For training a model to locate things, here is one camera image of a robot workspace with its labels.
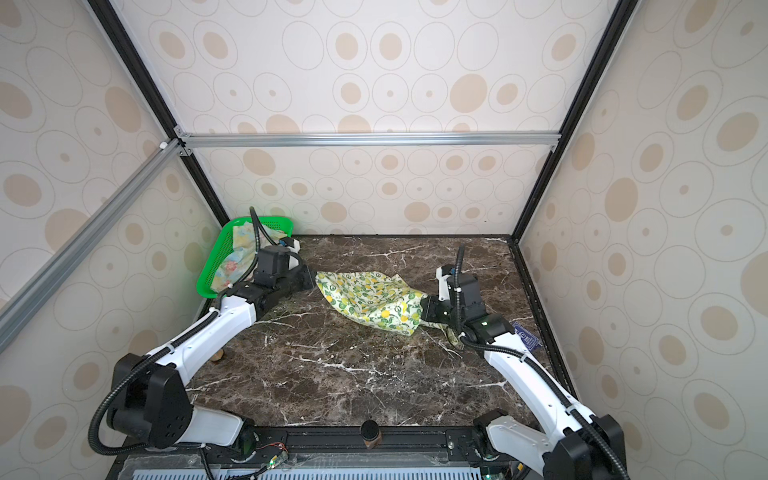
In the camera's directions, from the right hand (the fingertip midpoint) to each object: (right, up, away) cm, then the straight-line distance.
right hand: (423, 301), depth 80 cm
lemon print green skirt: (-12, -1, +9) cm, 15 cm away
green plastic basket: (-70, +16, +28) cm, 77 cm away
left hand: (-28, +9, +4) cm, 29 cm away
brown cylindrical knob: (-13, -29, -12) cm, 34 cm away
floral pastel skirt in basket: (-61, +14, +26) cm, 68 cm away
